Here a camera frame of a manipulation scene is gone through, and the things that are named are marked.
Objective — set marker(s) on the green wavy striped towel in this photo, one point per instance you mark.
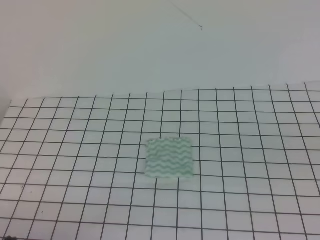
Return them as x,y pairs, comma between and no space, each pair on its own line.
169,158

